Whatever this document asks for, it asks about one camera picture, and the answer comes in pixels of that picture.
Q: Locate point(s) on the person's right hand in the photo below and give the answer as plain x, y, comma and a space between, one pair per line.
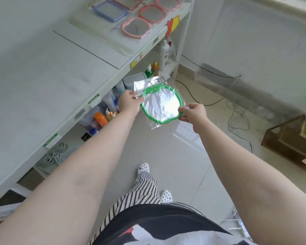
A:
195, 116

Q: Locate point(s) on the person's left hand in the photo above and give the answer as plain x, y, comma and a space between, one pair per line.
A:
130, 103

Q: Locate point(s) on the blue rectangular mirror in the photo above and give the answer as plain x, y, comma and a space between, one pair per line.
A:
111, 10

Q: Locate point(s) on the red rectangular mirror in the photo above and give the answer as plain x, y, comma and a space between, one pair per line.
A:
127, 2

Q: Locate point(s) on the person's right forearm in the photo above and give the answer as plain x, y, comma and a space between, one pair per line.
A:
257, 181

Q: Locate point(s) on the person's left forearm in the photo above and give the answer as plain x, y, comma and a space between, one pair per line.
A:
71, 181

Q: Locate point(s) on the blue capped white bottle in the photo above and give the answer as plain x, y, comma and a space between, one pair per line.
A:
116, 104
93, 131

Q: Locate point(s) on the white grey box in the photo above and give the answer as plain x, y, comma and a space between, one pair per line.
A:
132, 81

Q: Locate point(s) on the amber brown bottle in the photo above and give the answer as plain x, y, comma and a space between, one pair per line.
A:
109, 115

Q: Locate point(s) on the green white price label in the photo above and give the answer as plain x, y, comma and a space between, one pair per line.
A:
94, 100
51, 140

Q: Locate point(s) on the green pump bottle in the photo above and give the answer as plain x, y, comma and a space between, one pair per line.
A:
149, 72

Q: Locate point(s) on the orange pump bottle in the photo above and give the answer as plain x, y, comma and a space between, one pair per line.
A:
155, 68

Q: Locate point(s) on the clear plastic package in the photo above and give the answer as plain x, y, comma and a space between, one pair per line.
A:
88, 118

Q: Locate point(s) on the small black package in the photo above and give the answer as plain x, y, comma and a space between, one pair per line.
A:
86, 136

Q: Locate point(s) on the white dotted shoe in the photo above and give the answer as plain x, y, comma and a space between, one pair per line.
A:
143, 168
166, 196

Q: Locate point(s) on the clear tape strip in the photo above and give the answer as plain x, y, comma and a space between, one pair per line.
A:
102, 38

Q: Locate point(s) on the red yellow sticker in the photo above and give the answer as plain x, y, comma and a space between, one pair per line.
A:
173, 25

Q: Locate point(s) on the mint green plastic rack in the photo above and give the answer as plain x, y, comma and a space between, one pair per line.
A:
56, 154

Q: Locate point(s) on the black white striped trousers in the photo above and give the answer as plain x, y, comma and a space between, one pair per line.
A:
140, 193

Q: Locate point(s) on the brown open box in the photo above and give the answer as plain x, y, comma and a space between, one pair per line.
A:
283, 142

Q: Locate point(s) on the black printed shirt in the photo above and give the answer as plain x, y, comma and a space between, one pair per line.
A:
155, 221

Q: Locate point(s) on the white perforated metal bar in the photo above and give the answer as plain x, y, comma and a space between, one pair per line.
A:
2, 213

